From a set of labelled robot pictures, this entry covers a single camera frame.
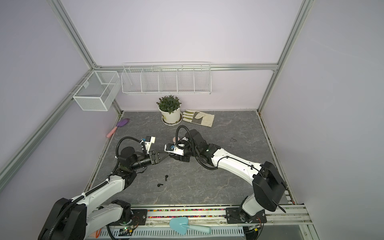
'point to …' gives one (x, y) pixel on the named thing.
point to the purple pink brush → (121, 123)
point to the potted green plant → (169, 107)
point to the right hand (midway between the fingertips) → (173, 149)
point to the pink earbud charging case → (174, 139)
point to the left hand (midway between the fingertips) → (170, 155)
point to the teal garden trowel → (181, 225)
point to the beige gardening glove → (198, 117)
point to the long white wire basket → (166, 78)
